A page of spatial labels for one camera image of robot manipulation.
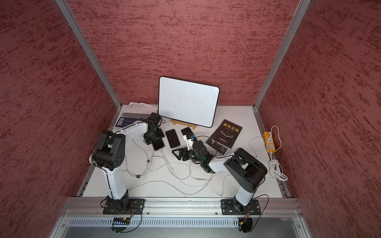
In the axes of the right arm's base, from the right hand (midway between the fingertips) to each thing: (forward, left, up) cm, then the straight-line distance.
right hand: (176, 153), depth 86 cm
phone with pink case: (+9, +13, -4) cm, 16 cm away
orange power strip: (+9, -61, -5) cm, 62 cm away
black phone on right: (+19, -6, -6) cm, 21 cm away
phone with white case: (+15, +4, -7) cm, 17 cm away
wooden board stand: (+26, +3, -3) cm, 26 cm away
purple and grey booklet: (+38, +35, -4) cm, 52 cm away
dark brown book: (+14, -32, -6) cm, 35 cm away
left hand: (+12, +14, -5) cm, 19 cm away
